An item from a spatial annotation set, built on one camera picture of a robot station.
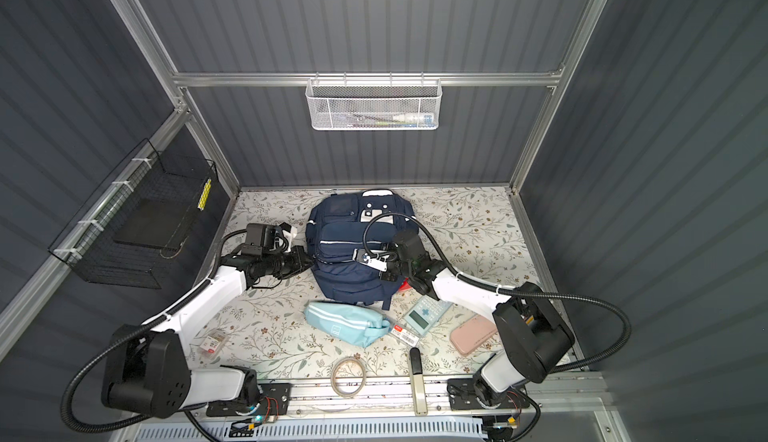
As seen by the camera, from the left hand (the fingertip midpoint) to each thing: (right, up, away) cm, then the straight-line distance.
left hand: (315, 260), depth 85 cm
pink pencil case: (+45, -20, -3) cm, 49 cm away
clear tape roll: (+7, -30, -10) cm, 32 cm away
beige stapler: (+28, -25, -11) cm, 39 cm away
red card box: (+26, -9, +9) cm, 29 cm away
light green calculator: (+32, -16, +1) cm, 36 cm away
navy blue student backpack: (+5, +10, +14) cm, 18 cm away
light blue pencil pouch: (+12, -18, -3) cm, 21 cm away
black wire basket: (-42, +10, -12) cm, 45 cm away
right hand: (+18, +2, 0) cm, 18 cm away
